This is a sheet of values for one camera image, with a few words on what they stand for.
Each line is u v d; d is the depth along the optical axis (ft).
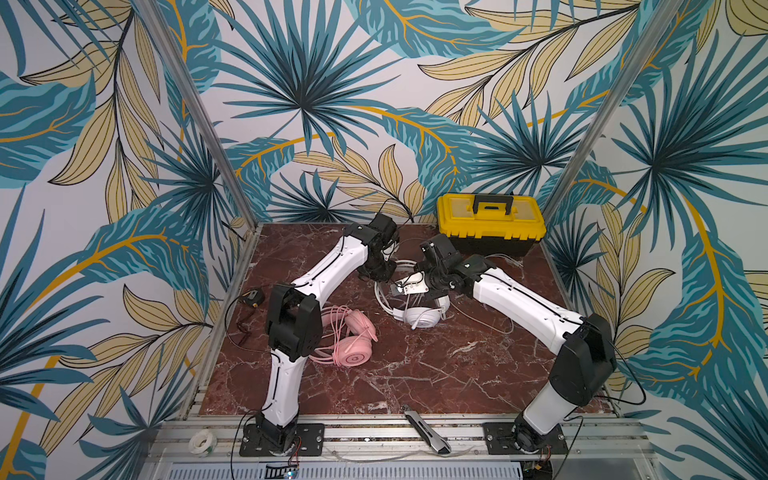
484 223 3.34
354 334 2.90
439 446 2.36
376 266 2.52
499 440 2.40
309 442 2.40
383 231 2.37
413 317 2.54
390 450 2.40
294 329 1.69
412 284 2.35
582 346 1.42
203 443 2.35
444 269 2.05
